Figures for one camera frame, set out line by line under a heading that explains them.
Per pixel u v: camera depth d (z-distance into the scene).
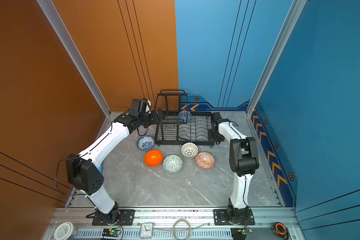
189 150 0.97
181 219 0.75
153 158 0.89
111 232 0.71
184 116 1.12
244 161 0.54
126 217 0.74
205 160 0.92
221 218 0.72
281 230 0.67
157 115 0.74
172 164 0.91
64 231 0.65
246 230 0.69
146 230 0.68
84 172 0.45
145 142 1.00
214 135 0.85
